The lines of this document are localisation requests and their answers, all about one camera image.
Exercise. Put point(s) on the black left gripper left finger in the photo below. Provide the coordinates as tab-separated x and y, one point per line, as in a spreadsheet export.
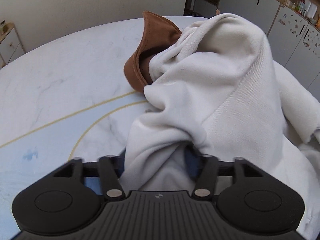
110	168

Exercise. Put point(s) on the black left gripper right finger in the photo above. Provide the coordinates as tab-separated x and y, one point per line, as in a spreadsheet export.
206	178

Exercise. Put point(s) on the white hooded sweatshirt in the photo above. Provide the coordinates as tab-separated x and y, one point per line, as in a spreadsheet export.
215	84

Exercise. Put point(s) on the white cabinet row with magnets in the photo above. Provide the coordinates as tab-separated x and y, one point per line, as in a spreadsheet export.
294	42

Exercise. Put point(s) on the small white wooden drawer cabinet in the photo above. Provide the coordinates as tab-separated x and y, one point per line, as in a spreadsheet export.
11	46

